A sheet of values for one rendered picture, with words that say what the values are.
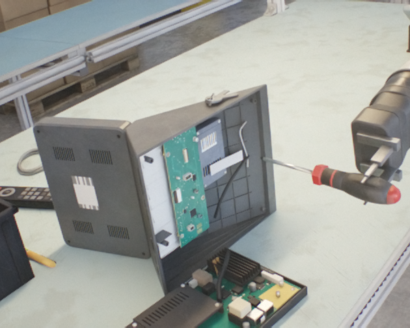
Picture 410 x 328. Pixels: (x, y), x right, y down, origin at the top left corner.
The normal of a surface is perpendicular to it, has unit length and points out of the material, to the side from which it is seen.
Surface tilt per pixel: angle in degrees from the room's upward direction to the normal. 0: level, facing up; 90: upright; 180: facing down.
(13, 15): 90
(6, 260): 90
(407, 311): 0
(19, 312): 0
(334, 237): 0
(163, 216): 90
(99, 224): 90
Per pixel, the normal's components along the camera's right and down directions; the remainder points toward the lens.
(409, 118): 0.63, 0.32
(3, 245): 0.78, 0.20
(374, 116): -0.25, -0.78
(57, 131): -0.38, 0.47
